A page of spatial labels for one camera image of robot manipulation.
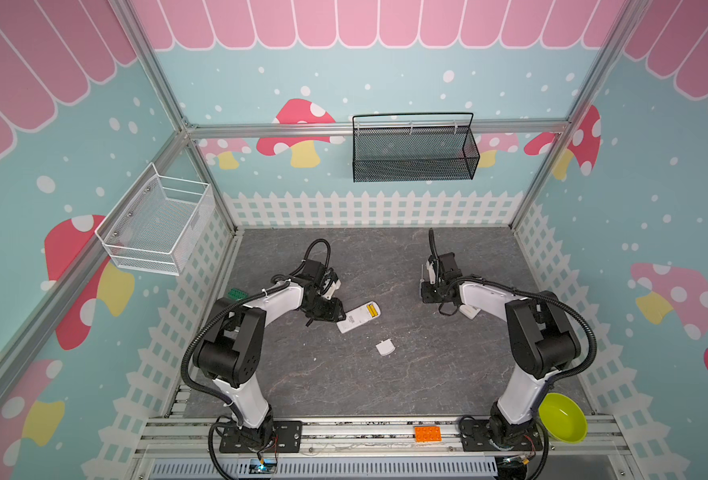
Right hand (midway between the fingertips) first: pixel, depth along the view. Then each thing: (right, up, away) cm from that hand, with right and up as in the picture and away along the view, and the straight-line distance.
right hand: (425, 290), depth 99 cm
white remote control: (-22, -8, -5) cm, 24 cm away
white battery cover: (-14, -16, -9) cm, 23 cm away
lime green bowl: (+31, -31, -22) cm, 49 cm away
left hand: (-29, -9, -6) cm, 31 cm away
